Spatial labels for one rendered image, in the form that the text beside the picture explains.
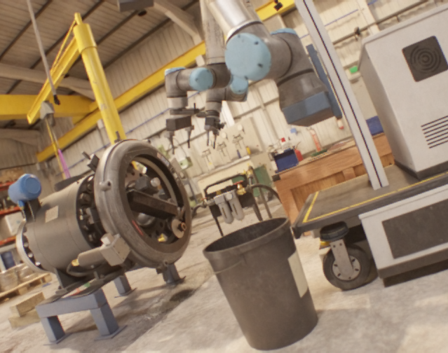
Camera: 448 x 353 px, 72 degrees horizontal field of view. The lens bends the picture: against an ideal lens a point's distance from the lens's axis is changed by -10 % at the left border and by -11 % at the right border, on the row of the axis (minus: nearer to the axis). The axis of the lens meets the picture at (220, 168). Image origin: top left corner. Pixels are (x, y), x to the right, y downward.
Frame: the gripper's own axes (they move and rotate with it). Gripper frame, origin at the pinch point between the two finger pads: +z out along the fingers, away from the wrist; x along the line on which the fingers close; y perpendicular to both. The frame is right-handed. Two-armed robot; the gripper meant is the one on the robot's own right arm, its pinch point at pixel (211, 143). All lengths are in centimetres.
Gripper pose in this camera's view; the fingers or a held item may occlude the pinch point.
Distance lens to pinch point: 180.7
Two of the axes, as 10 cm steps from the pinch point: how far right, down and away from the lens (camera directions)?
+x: 2.4, 0.6, 9.7
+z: -0.6, 10.0, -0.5
